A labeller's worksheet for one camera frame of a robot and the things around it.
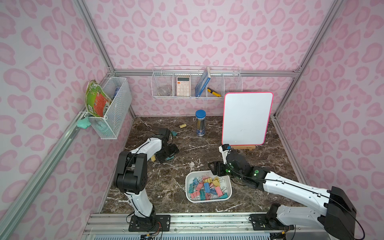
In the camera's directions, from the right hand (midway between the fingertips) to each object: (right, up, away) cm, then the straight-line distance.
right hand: (211, 164), depth 77 cm
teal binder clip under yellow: (-26, -1, +18) cm, 32 cm away
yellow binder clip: (-18, +21, +36) cm, 46 cm away
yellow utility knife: (+4, +42, +20) cm, 47 cm away
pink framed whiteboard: (+22, +25, +12) cm, 35 cm away
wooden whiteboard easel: (+27, +6, +18) cm, 33 cm away
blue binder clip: (-2, -12, +2) cm, 13 cm away
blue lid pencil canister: (-5, +23, +19) cm, 30 cm away
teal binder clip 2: (-24, +15, +32) cm, 42 cm away
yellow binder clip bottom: (-35, 0, +18) cm, 40 cm away
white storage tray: (-4, -12, +3) cm, 13 cm away
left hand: (-23, +3, +18) cm, 30 cm away
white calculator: (-16, +45, +18) cm, 51 cm away
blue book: (-4, +45, +11) cm, 46 cm away
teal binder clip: (-11, -14, +5) cm, 18 cm away
